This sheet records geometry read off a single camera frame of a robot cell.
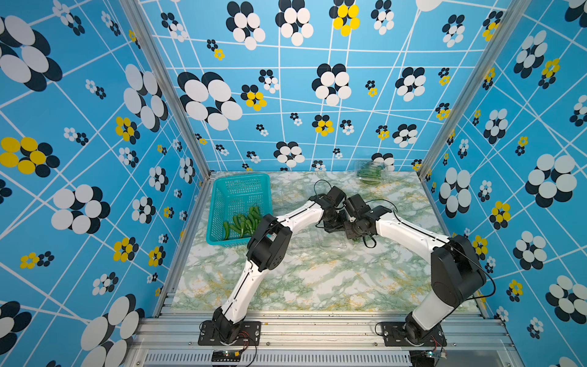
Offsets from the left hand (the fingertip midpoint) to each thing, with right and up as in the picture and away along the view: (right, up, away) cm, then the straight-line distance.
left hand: (351, 226), depth 94 cm
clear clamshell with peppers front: (-15, -6, 0) cm, 16 cm away
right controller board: (+17, -37, -25) cm, 48 cm away
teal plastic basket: (-52, +9, +14) cm, 55 cm away
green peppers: (-45, +1, -1) cm, 45 cm away
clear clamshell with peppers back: (+13, +24, +17) cm, 32 cm away
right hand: (+1, 0, -3) cm, 3 cm away
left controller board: (-45, -38, -22) cm, 63 cm away
